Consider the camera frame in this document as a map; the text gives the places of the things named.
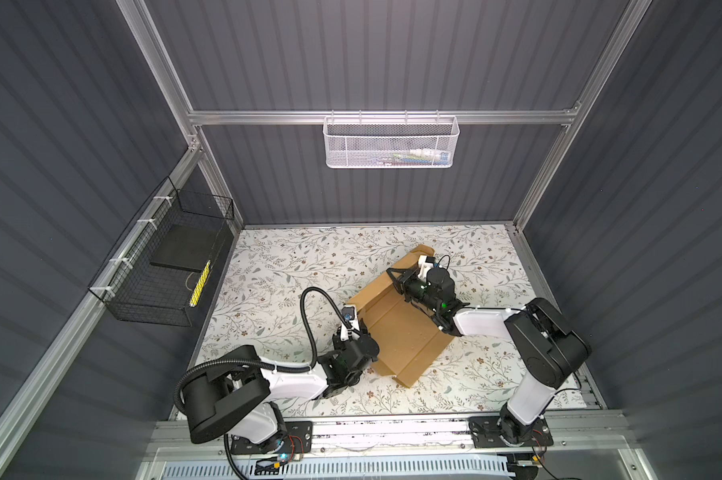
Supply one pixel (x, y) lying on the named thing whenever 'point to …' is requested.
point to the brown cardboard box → (407, 336)
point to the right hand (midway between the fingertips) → (387, 273)
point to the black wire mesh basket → (155, 274)
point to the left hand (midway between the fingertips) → (359, 322)
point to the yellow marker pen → (196, 292)
